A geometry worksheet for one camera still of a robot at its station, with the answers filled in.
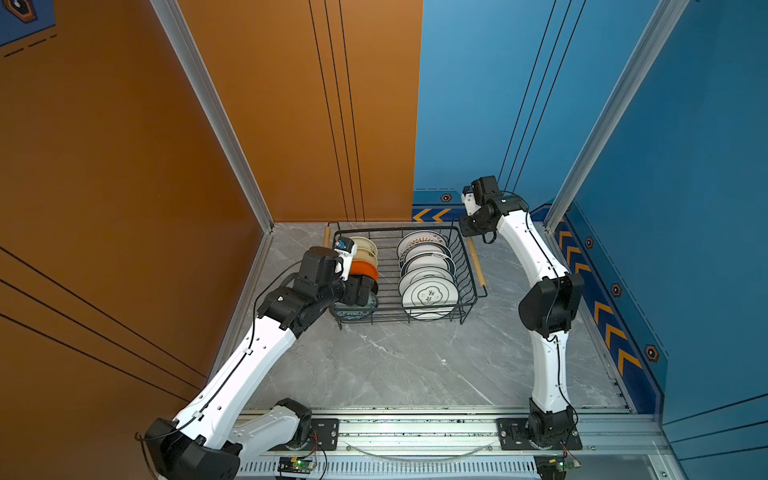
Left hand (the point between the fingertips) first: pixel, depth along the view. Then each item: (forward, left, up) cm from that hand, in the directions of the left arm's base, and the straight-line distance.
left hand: (357, 275), depth 75 cm
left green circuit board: (-37, +14, -26) cm, 48 cm away
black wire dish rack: (+8, -18, -12) cm, 23 cm away
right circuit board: (-37, -47, -25) cm, 65 cm away
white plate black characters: (+5, -20, -14) cm, 25 cm away
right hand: (+24, -32, -6) cm, 40 cm away
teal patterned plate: (+1, +2, -22) cm, 22 cm away
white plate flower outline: (+1, -21, -21) cm, 29 cm away
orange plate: (+12, +1, -14) cm, 19 cm away
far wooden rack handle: (+19, +12, -7) cm, 23 cm away
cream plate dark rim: (+22, +1, -13) cm, 25 cm away
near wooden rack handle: (+9, -33, -6) cm, 35 cm away
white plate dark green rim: (+14, -20, -11) cm, 26 cm away
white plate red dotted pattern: (+24, -18, -12) cm, 32 cm away
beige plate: (+18, +1, -14) cm, 22 cm away
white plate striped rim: (+18, -18, -10) cm, 28 cm away
